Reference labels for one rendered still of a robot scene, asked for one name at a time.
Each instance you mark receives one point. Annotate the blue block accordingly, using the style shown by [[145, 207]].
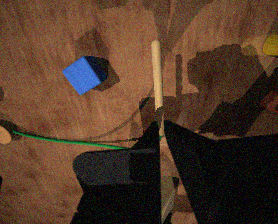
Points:
[[84, 74]]

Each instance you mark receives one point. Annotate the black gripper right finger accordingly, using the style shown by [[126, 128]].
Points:
[[203, 164]]

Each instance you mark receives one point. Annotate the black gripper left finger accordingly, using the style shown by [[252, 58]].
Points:
[[139, 164]]

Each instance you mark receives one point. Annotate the yellow cylinder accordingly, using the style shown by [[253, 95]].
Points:
[[270, 46]]

